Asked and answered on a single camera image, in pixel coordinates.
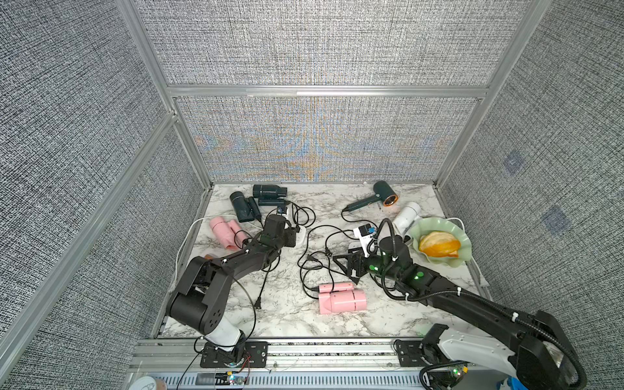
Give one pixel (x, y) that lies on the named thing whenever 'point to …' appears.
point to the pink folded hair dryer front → (343, 298)
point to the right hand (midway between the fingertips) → (340, 250)
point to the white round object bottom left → (144, 383)
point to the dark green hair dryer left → (245, 208)
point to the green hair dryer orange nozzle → (383, 192)
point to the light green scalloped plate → (439, 224)
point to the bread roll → (439, 244)
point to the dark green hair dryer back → (270, 194)
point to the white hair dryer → (405, 219)
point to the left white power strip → (301, 236)
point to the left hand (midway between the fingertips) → (295, 227)
